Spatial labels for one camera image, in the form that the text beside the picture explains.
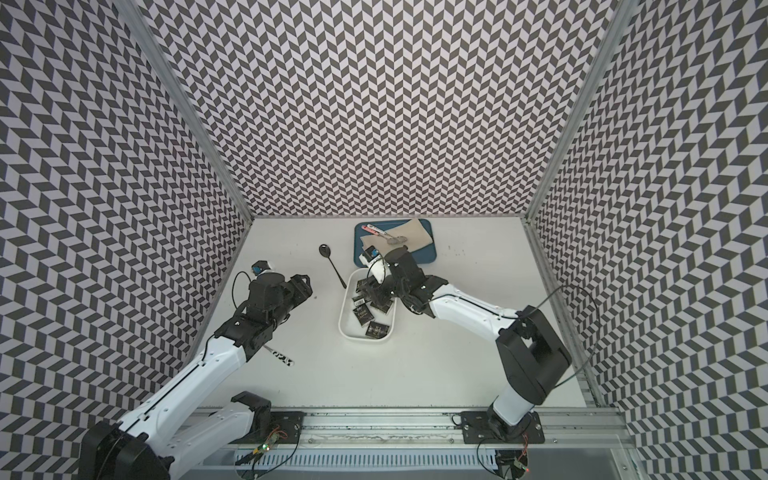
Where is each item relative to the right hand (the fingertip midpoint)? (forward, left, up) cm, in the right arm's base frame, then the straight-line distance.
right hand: (370, 285), depth 84 cm
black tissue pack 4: (-6, -1, +8) cm, 11 cm away
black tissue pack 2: (-9, -1, -11) cm, 14 cm away
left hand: (-1, +19, +2) cm, 19 cm away
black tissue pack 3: (-4, +3, -10) cm, 11 cm away
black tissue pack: (-8, -4, +5) cm, 10 cm away
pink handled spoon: (+27, -5, -13) cm, 31 cm away
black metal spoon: (+23, +19, -13) cm, 32 cm away
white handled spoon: (+27, -9, -11) cm, 30 cm away
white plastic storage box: (-7, +7, -14) cm, 17 cm away
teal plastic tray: (+34, -1, -13) cm, 37 cm away
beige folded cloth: (+30, -14, -13) cm, 36 cm away
